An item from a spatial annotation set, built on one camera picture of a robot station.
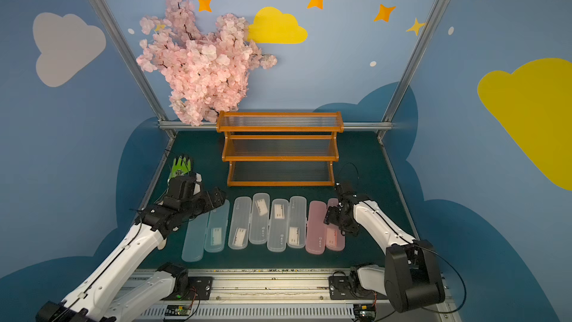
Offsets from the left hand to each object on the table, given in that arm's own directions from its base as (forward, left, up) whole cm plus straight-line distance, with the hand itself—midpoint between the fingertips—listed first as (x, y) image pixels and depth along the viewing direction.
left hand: (218, 195), depth 80 cm
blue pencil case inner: (-7, +2, -14) cm, 16 cm away
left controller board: (-34, +10, -17) cm, 39 cm away
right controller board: (-32, -52, -17) cm, 64 cm away
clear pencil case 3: (-5, -22, -16) cm, 27 cm away
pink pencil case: (-5, -38, -16) cm, 41 cm away
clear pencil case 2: (-3, -14, -16) cm, 21 cm away
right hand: (-4, -46, -12) cm, 48 cm away
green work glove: (+21, +27, -14) cm, 37 cm away
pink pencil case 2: (-11, -44, -14) cm, 48 cm away
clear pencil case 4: (-8, -30, -14) cm, 34 cm away
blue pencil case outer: (-11, +9, -14) cm, 20 cm away
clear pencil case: (-5, -7, -15) cm, 17 cm away
